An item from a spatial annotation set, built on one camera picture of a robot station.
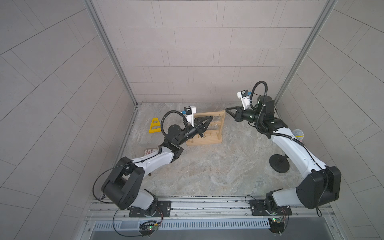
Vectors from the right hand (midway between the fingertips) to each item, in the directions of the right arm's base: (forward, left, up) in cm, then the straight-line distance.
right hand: (226, 110), depth 74 cm
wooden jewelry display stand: (+2, +5, -22) cm, 23 cm away
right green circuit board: (-45, -19, -33) cm, 59 cm away
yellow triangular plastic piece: (+14, +45, -27) cm, 54 cm away
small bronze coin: (-19, +43, -28) cm, 55 cm away
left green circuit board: (-43, +40, -27) cm, 65 cm away
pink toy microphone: (-15, -31, -3) cm, 34 cm away
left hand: (-6, +7, +1) cm, 10 cm away
